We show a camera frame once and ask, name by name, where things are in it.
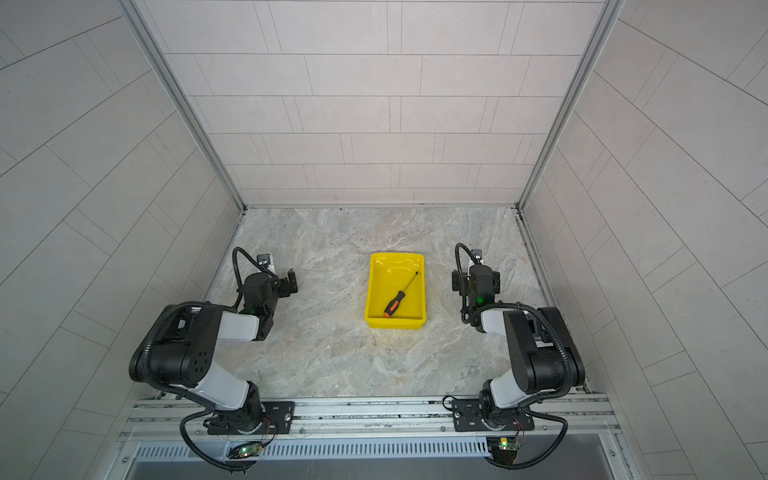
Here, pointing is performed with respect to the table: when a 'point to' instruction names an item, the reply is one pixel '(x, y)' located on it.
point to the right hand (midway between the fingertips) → (472, 268)
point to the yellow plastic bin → (387, 275)
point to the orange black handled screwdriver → (395, 303)
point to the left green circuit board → (250, 450)
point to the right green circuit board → (506, 445)
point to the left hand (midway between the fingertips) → (285, 264)
